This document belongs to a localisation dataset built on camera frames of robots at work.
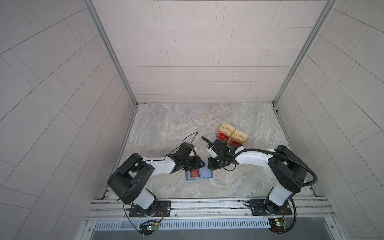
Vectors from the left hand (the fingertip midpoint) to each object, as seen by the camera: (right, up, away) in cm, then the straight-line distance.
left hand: (207, 165), depth 84 cm
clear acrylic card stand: (+13, +12, +6) cm, 18 cm away
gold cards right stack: (+20, +16, +4) cm, 25 cm away
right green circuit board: (+31, -22, -17) cm, 42 cm away
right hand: (0, -3, +1) cm, 3 cm away
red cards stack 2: (+16, +12, +4) cm, 20 cm away
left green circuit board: (-27, -22, -19) cm, 40 cm away
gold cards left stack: (+12, +20, +7) cm, 24 cm away
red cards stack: (+10, +15, +8) cm, 20 cm away
